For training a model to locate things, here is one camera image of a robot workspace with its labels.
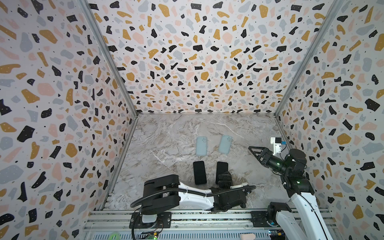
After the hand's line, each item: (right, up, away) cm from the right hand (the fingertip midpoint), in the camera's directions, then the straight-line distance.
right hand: (252, 151), depth 72 cm
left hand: (-8, -16, +8) cm, 20 cm away
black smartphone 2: (-12, -13, +21) cm, 28 cm away
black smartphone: (-26, -16, +19) cm, 36 cm away
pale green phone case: (-24, -2, +32) cm, 40 cm away
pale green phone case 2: (-8, 0, +35) cm, 36 cm away
